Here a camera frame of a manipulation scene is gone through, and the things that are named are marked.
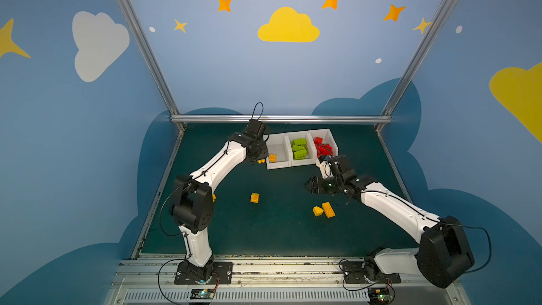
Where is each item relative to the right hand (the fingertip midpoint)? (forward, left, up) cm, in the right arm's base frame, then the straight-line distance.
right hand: (314, 182), depth 86 cm
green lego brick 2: (+25, +5, -8) cm, 27 cm away
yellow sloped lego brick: (+19, +19, -11) cm, 29 cm away
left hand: (+11, +21, +5) cm, 24 cm away
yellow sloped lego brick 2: (-3, +25, -11) cm, 28 cm away
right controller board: (-36, -22, -12) cm, 44 cm away
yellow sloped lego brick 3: (-8, -2, -10) cm, 13 cm away
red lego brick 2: (+25, -8, -9) cm, 27 cm away
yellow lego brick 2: (-7, -7, -11) cm, 15 cm away
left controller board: (-40, +39, -11) cm, 57 cm away
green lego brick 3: (+20, +5, -7) cm, 22 cm away
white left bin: (+28, +15, -10) cm, 33 cm away
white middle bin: (+17, +1, -9) cm, 19 cm away
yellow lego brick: (-4, +44, -10) cm, 45 cm away
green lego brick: (+29, +5, -8) cm, 31 cm away
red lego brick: (+32, -5, -10) cm, 34 cm away
